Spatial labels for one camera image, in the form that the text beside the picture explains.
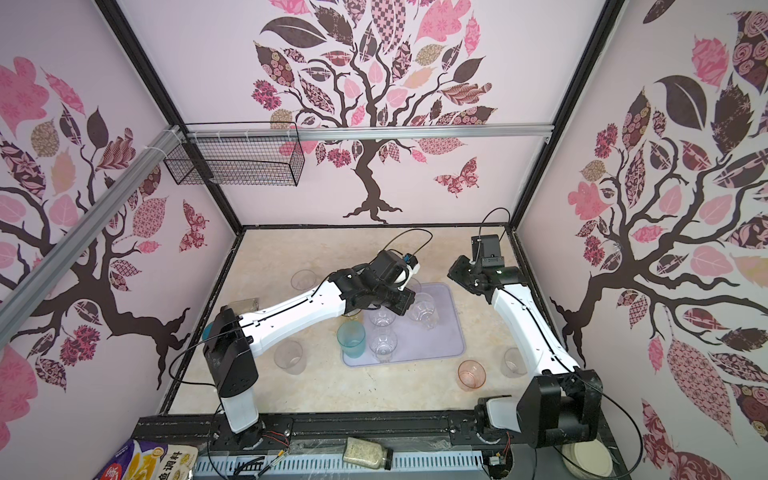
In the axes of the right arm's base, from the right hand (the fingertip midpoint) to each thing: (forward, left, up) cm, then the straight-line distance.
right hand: (456, 267), depth 83 cm
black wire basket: (+36, +67, +15) cm, 77 cm away
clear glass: (-12, +21, -7) cm, 25 cm away
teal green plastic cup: (-12, +31, -18) cm, 38 cm away
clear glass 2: (-15, +21, -18) cm, 32 cm away
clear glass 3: (-10, +10, -8) cm, 16 cm away
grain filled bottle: (-43, +25, -15) cm, 51 cm away
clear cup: (-22, -16, -18) cm, 32 cm away
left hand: (-10, +14, -3) cm, 17 cm away
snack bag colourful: (-43, +77, -17) cm, 90 cm away
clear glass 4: (+8, +49, -16) cm, 52 cm away
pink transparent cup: (-24, -3, -18) cm, 31 cm away
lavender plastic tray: (-14, +12, -20) cm, 27 cm away
